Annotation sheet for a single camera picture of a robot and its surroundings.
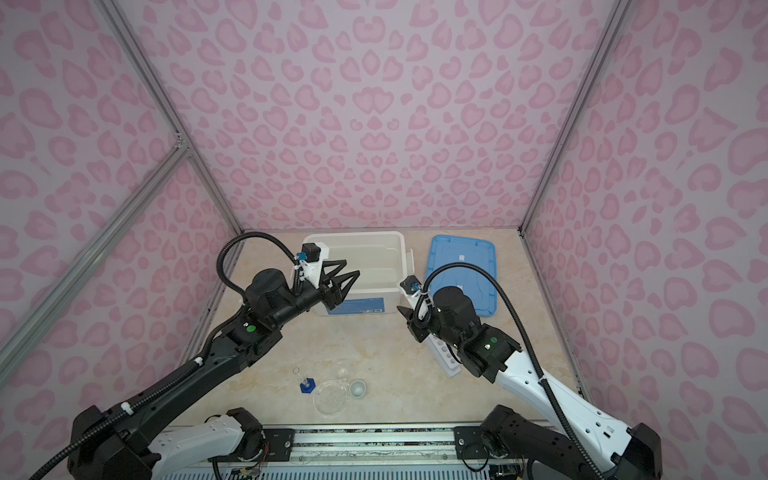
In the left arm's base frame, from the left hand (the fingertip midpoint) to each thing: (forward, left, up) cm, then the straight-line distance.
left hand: (352, 263), depth 68 cm
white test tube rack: (-13, -24, -29) cm, 39 cm away
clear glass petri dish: (-20, +9, -33) cm, 40 cm away
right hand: (-5, -12, -9) cm, 16 cm away
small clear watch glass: (-13, +6, -34) cm, 37 cm away
